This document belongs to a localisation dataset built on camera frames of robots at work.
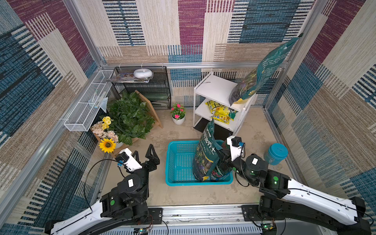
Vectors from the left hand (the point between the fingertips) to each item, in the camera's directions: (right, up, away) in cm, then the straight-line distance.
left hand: (146, 148), depth 64 cm
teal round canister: (+67, -7, +19) cm, 70 cm away
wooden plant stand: (-5, +9, +38) cm, 39 cm away
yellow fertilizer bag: (+38, +16, +26) cm, 48 cm away
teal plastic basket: (+12, -15, +28) cm, 34 cm away
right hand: (+30, 0, +2) cm, 30 cm away
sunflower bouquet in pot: (-21, +3, +9) cm, 23 cm away
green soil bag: (+27, -5, +7) cm, 28 cm away
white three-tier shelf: (+33, +32, +25) cm, 53 cm away
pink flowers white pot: (+11, +17, +36) cm, 41 cm away
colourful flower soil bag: (+34, -14, +13) cm, 39 cm away
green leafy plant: (-15, +14, +21) cm, 29 cm away
